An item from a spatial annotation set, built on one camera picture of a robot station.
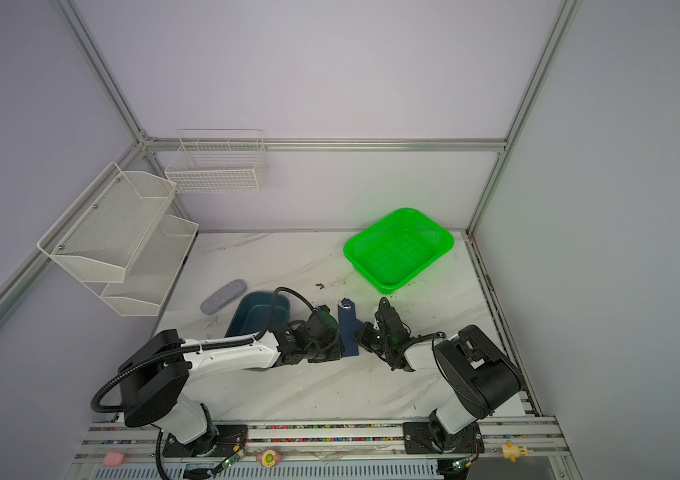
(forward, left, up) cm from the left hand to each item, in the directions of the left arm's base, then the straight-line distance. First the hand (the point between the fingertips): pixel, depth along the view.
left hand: (343, 350), depth 83 cm
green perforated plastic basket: (+46, -20, -6) cm, 50 cm away
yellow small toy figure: (-24, -40, -1) cm, 46 cm away
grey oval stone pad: (+20, +41, -4) cm, 46 cm away
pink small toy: (-25, +55, -5) cm, 60 cm away
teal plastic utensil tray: (+16, +30, -7) cm, 35 cm away
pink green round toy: (-25, +17, -1) cm, 30 cm away
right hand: (+7, -2, -4) cm, 8 cm away
